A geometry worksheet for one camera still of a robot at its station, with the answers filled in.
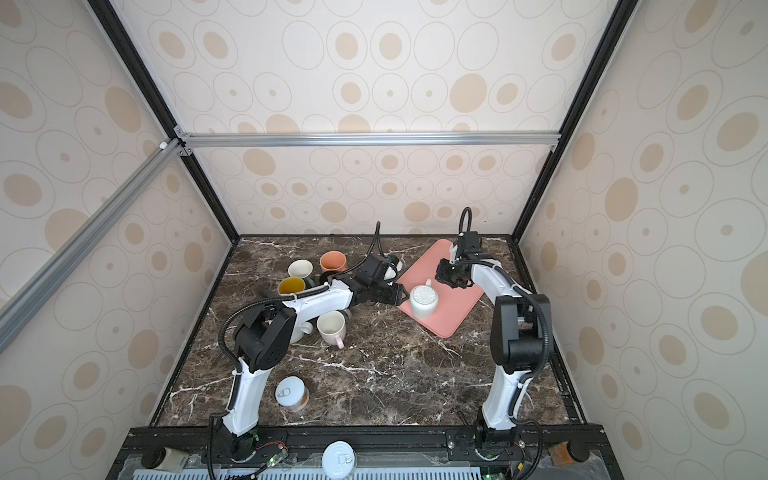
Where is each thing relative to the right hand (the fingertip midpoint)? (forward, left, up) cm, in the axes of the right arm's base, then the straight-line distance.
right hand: (440, 274), depth 97 cm
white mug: (-9, +6, -1) cm, 11 cm away
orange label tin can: (-36, +42, -4) cm, 55 cm away
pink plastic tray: (-7, -5, -6) cm, 11 cm away
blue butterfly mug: (-5, +48, +2) cm, 48 cm away
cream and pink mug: (+7, +36, -1) cm, 37 cm away
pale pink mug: (-16, +34, -4) cm, 38 cm away
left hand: (-8, +9, +1) cm, 11 cm away
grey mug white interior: (+4, +46, -1) cm, 46 cm away
